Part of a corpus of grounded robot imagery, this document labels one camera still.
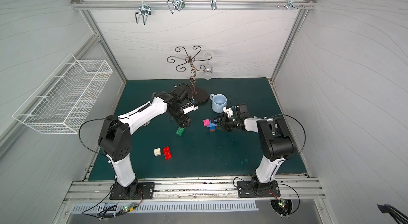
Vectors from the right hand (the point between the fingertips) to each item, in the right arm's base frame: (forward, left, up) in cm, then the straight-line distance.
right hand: (214, 123), depth 92 cm
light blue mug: (+19, -3, -3) cm, 19 cm away
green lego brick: (-4, +20, -4) cm, 21 cm away
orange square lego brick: (-3, +1, -2) cm, 4 cm away
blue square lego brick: (-3, +1, 0) cm, 3 cm away
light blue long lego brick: (-2, +1, +2) cm, 3 cm away
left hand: (-1, +16, +5) cm, 17 cm away
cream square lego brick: (-17, +30, -3) cm, 35 cm away
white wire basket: (-10, +66, +29) cm, 73 cm away
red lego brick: (-17, +25, -3) cm, 30 cm away
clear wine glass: (+29, +5, +16) cm, 33 cm away
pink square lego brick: (-2, +5, +3) cm, 6 cm away
